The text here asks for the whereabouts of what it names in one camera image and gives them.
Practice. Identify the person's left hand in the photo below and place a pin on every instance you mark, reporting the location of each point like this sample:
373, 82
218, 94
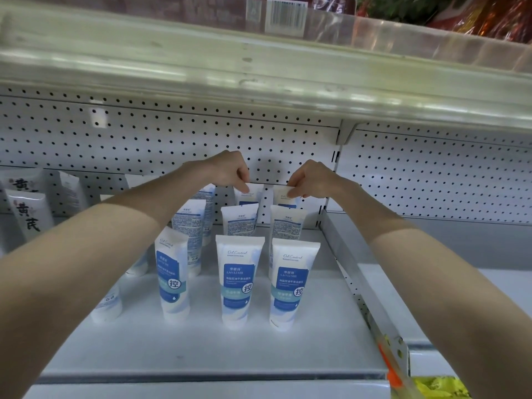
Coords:
228, 170

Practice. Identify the green artificial foliage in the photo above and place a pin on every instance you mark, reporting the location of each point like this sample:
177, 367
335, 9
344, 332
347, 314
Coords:
395, 8

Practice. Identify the person's right hand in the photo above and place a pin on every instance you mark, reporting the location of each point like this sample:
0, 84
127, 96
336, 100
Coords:
324, 180

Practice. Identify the row of yellow cap tubes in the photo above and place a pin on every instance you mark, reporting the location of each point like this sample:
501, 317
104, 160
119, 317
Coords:
31, 216

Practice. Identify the yellow snack bag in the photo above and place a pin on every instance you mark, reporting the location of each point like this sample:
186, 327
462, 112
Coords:
436, 388

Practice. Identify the person's left forearm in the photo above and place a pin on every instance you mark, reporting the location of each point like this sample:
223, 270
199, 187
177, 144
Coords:
83, 286

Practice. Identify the group of blue-labelled white tubes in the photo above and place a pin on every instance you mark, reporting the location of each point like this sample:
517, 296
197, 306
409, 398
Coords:
240, 282

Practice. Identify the person's right forearm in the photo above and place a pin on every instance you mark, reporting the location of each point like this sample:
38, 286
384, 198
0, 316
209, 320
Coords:
436, 278

